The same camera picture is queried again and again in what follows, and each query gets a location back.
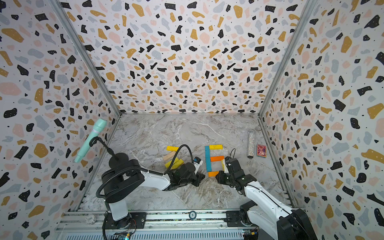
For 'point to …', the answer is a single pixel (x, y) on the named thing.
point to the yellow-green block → (223, 165)
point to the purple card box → (261, 151)
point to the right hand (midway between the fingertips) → (219, 177)
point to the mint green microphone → (99, 124)
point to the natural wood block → (169, 155)
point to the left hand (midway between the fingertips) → (209, 176)
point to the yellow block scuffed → (216, 147)
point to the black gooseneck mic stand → (118, 160)
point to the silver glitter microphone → (251, 141)
